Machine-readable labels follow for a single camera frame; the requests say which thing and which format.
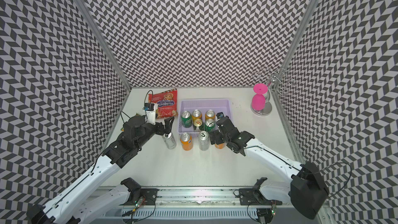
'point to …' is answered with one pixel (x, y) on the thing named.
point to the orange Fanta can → (220, 146)
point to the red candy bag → (166, 102)
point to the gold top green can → (198, 125)
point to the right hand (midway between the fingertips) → (219, 134)
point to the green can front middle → (209, 124)
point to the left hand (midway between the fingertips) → (165, 117)
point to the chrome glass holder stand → (275, 81)
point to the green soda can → (186, 118)
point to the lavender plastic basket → (218, 105)
